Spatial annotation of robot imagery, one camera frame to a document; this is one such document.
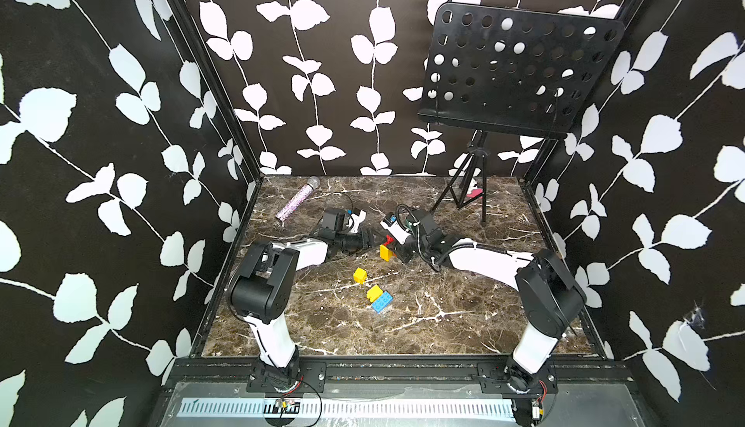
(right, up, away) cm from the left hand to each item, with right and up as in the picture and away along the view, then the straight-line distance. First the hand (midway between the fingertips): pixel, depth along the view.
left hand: (383, 238), depth 91 cm
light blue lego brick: (0, -19, -5) cm, 19 cm away
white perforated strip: (-7, -39, -21) cm, 45 cm away
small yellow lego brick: (-7, -12, -1) cm, 14 cm away
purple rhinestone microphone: (-33, +12, +19) cm, 40 cm away
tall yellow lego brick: (+1, -5, +1) cm, 5 cm away
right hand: (+2, 0, -1) cm, 2 cm away
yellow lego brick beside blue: (-3, -17, -3) cm, 17 cm away
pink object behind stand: (+36, +15, +20) cm, 44 cm away
